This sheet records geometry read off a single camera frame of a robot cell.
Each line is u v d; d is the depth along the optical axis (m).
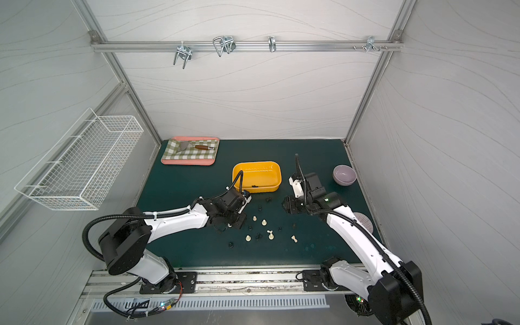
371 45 0.76
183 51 0.78
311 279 0.74
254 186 0.98
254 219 0.89
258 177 1.04
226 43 0.77
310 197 0.60
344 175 1.02
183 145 1.18
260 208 0.93
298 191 0.72
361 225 0.48
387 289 0.38
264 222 0.88
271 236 0.84
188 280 0.74
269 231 0.86
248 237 0.83
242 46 0.79
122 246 0.43
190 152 1.15
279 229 0.86
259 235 0.84
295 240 0.84
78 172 0.68
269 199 0.95
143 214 0.48
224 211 0.67
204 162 1.11
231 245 0.82
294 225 0.87
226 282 0.75
